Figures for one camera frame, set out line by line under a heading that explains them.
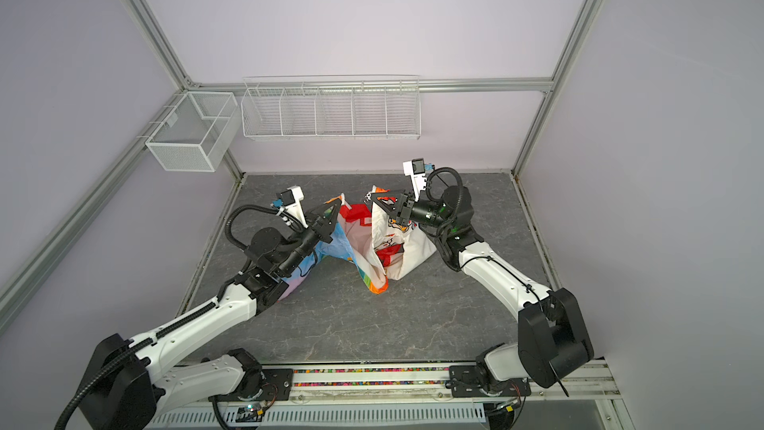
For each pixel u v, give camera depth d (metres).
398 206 0.65
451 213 0.57
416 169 0.63
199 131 1.02
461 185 0.55
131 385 0.38
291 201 0.62
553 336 0.42
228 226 0.50
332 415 1.58
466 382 0.73
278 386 0.74
